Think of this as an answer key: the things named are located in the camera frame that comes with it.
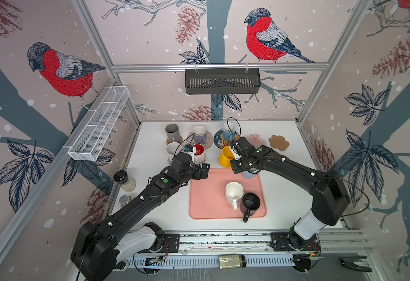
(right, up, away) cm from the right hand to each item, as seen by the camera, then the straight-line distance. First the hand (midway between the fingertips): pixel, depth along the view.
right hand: (233, 165), depth 86 cm
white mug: (0, -14, -1) cm, 14 cm away
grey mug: (-34, +17, +15) cm, 40 cm away
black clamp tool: (+46, -35, -18) cm, 61 cm away
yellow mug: (-4, +5, -3) cm, 7 cm away
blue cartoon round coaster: (-6, +12, +24) cm, 27 cm away
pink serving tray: (-13, -15, -2) cm, 20 cm away
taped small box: (-3, -33, -20) cm, 39 cm away
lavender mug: (-19, +17, +22) cm, 33 cm away
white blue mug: (+9, -6, +6) cm, 12 cm away
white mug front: (-33, +8, +8) cm, 35 cm away
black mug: (+7, -18, -5) cm, 20 cm away
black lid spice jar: (-53, -9, -2) cm, 53 cm away
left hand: (-14, +3, -7) cm, 16 cm away
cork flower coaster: (+33, +11, +24) cm, 42 cm away
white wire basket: (-62, +23, -6) cm, 67 cm away
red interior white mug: (-17, +3, +9) cm, 20 cm away
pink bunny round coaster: (-24, +12, +24) cm, 36 cm away
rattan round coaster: (-30, +12, +24) cm, 41 cm away
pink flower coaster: (+18, +12, +24) cm, 33 cm away
